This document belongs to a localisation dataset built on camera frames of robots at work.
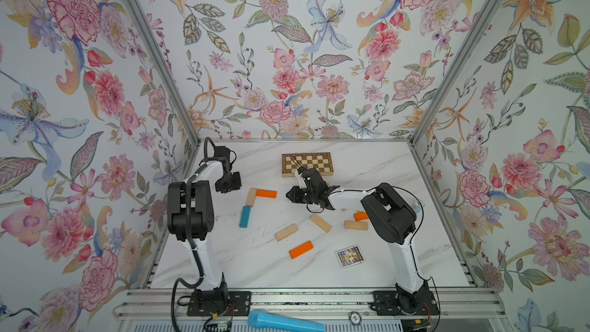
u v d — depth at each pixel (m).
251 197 1.00
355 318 0.72
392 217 0.57
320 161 1.10
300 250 0.86
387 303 0.73
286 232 0.90
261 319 0.68
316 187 0.80
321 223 0.92
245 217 0.94
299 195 0.90
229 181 0.86
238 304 0.74
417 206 0.90
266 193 1.01
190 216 0.48
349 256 0.82
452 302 0.77
